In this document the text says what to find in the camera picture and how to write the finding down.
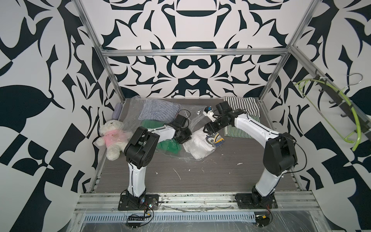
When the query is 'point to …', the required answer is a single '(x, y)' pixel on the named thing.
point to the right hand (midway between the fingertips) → (208, 125)
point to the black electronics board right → (262, 220)
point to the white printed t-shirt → (201, 144)
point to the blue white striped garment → (153, 109)
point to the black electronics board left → (131, 218)
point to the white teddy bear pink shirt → (115, 137)
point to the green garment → (170, 146)
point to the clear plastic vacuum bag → (132, 124)
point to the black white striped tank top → (249, 104)
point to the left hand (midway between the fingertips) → (192, 134)
